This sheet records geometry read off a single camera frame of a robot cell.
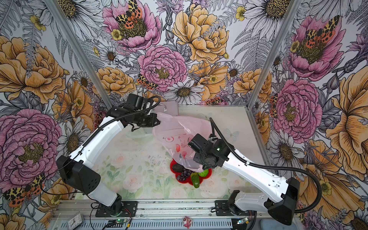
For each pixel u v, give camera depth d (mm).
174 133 832
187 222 672
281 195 389
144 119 670
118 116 534
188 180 795
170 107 978
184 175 808
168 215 736
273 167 416
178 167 829
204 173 796
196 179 761
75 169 415
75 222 690
